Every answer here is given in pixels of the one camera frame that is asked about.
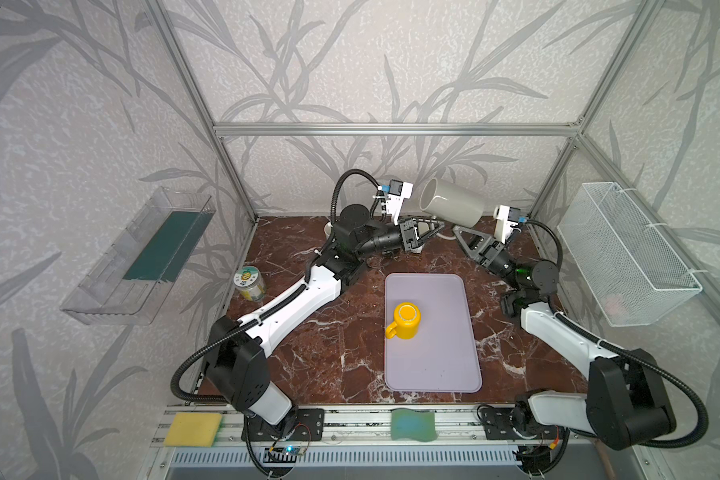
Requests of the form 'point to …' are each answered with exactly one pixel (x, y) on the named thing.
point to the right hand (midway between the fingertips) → (454, 226)
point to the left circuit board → (282, 454)
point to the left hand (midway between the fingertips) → (447, 223)
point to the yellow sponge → (193, 429)
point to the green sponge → (413, 425)
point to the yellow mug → (406, 323)
